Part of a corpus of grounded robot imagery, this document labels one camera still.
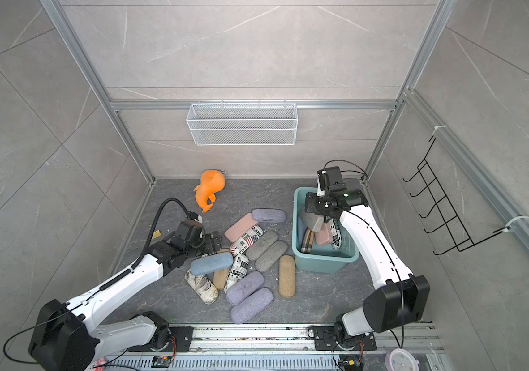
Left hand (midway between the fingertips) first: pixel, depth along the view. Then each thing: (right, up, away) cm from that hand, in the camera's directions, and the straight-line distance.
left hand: (216, 237), depth 84 cm
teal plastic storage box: (+37, -6, -10) cm, 38 cm away
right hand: (+36, +12, -3) cm, 39 cm away
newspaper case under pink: (+9, -4, +9) cm, 13 cm away
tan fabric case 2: (+2, -15, 0) cm, 15 cm away
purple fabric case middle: (+11, -16, -5) cm, 20 cm away
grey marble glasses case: (+37, +6, +3) cm, 37 cm away
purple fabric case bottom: (+13, -22, -6) cm, 27 cm away
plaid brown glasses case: (+34, -2, +4) cm, 35 cm away
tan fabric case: (+26, -15, 0) cm, 30 cm away
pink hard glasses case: (+42, -1, +7) cm, 42 cm away
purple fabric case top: (+20, +7, +16) cm, 27 cm away
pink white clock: (+60, -35, -15) cm, 71 cm away
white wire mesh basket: (-5, +47, +17) cm, 51 cm away
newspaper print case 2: (-4, -18, -2) cm, 18 cm away
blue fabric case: (-2, -10, 0) cm, 10 cm away
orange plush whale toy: (-9, +22, +27) cm, 36 cm away
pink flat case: (+7, +2, +13) cm, 15 cm away
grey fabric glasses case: (+19, -3, +11) cm, 22 cm away
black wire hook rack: (+73, +17, -11) cm, 76 cm away
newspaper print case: (+47, -2, +7) cm, 47 cm away
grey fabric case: (+22, -7, +6) cm, 24 cm away
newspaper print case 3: (+8, -13, 0) cm, 15 cm away
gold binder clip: (-30, -1, +15) cm, 33 cm away
